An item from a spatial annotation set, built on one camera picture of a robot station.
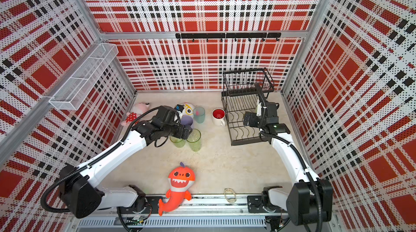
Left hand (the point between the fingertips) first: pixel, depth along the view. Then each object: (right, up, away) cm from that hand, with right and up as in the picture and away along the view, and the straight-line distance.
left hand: (186, 128), depth 81 cm
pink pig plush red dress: (-39, +5, +20) cm, 44 cm away
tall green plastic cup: (+3, -7, +5) cm, 9 cm away
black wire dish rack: (+28, +18, +5) cm, 34 cm away
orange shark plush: (-1, -23, -7) cm, 24 cm away
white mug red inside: (+17, +5, +21) cm, 28 cm away
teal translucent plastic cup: (+4, +6, +23) cm, 24 cm away
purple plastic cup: (-1, +3, +8) cm, 8 cm away
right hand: (+35, +6, +2) cm, 36 cm away
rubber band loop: (+22, -32, -4) cm, 39 cm away
